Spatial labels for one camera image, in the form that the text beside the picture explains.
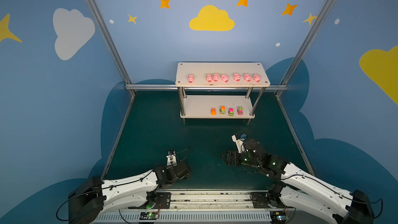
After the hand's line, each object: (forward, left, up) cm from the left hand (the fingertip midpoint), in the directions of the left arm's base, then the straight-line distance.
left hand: (183, 170), depth 84 cm
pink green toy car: (+36, -29, +8) cm, 47 cm away
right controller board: (-20, -46, -1) cm, 51 cm away
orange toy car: (+36, -18, +7) cm, 41 cm away
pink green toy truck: (+36, -35, +7) cm, 51 cm away
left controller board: (-20, +14, 0) cm, 25 cm away
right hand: (+5, -23, +13) cm, 26 cm away
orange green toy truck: (+37, -24, +8) cm, 44 cm away
